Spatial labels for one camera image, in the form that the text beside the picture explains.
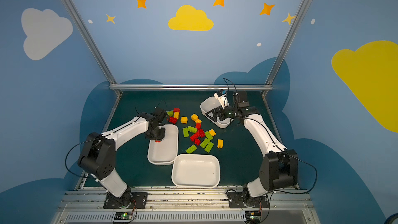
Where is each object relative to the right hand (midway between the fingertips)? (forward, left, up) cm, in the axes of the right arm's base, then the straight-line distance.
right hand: (213, 110), depth 83 cm
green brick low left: (-14, +12, -22) cm, 29 cm away
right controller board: (-45, -20, -24) cm, 55 cm away
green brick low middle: (-9, +4, -23) cm, 25 cm away
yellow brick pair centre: (+9, +12, -20) cm, 25 cm away
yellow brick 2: (+7, +19, -21) cm, 29 cm away
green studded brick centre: (-4, +2, -22) cm, 22 cm away
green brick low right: (-11, +2, -22) cm, 25 cm away
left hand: (-9, +32, -16) cm, 37 cm away
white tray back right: (+21, +2, -19) cm, 29 cm away
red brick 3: (+2, +9, -19) cm, 21 cm away
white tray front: (-26, +10, -22) cm, 36 cm away
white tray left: (-16, +27, -22) cm, 38 cm away
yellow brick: (+9, +25, -19) cm, 32 cm away
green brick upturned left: (-2, +17, -22) cm, 27 cm away
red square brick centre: (-2, +6, -21) cm, 22 cm away
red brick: (-12, +32, -16) cm, 38 cm away
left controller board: (-48, +41, -22) cm, 67 cm away
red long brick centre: (-6, +11, -20) cm, 24 cm away
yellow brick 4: (-9, -5, -21) cm, 24 cm away
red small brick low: (-9, +9, -20) cm, 24 cm away
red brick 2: (+6, +27, -21) cm, 35 cm away
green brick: (-1, +13, -20) cm, 24 cm away
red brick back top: (+14, +25, -19) cm, 34 cm away
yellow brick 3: (-1, 0, -22) cm, 22 cm away
